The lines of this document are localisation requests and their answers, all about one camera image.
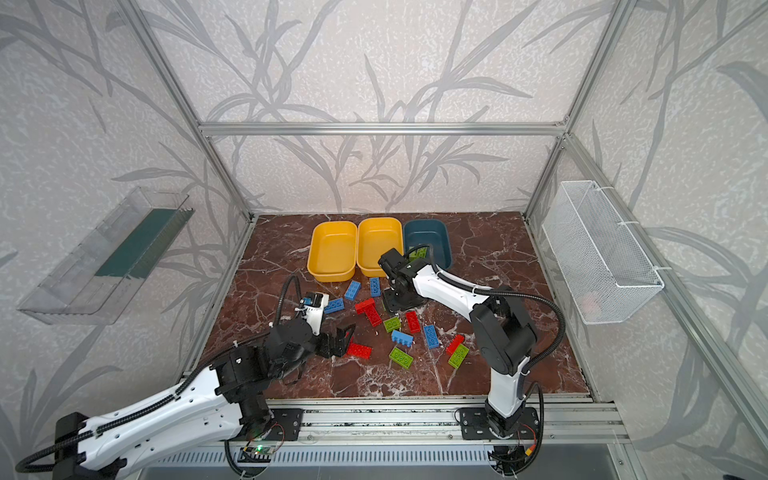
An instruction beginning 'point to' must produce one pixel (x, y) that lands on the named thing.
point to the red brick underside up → (373, 314)
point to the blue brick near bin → (375, 286)
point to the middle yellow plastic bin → (376, 238)
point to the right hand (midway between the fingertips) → (396, 296)
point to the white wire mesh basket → (603, 269)
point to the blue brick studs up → (352, 290)
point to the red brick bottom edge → (359, 351)
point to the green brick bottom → (401, 358)
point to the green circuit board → (257, 450)
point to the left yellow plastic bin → (332, 253)
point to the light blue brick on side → (402, 338)
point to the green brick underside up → (392, 324)
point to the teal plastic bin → (423, 232)
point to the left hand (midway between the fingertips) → (346, 317)
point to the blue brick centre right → (431, 335)
